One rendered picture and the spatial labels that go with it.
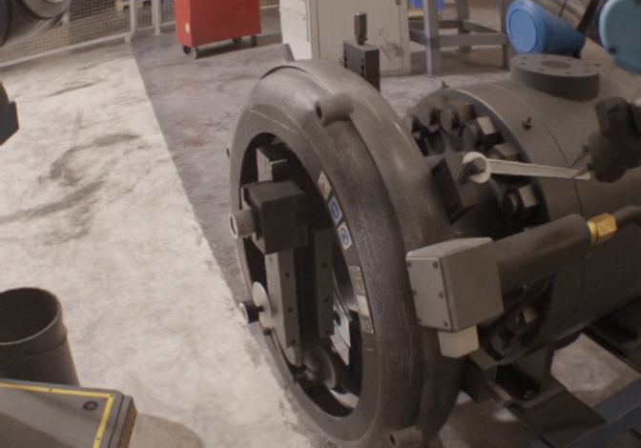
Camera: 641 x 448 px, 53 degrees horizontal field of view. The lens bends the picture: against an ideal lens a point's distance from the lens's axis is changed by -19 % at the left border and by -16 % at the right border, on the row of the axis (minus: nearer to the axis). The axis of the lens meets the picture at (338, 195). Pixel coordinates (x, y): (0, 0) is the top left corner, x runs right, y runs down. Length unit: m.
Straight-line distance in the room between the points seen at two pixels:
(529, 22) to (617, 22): 1.06
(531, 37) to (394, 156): 0.78
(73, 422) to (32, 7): 0.86
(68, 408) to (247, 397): 0.68
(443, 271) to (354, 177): 0.20
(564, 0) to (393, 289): 0.50
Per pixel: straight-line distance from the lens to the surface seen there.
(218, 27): 6.58
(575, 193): 1.31
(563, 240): 1.05
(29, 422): 1.56
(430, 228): 1.03
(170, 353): 2.28
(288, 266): 1.34
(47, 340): 1.80
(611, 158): 1.00
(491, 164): 1.02
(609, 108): 0.92
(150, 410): 2.04
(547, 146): 1.32
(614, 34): 0.69
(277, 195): 1.19
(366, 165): 1.04
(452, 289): 0.92
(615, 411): 1.58
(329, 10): 5.07
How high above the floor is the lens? 1.25
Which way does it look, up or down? 22 degrees down
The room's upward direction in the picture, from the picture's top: 3 degrees counter-clockwise
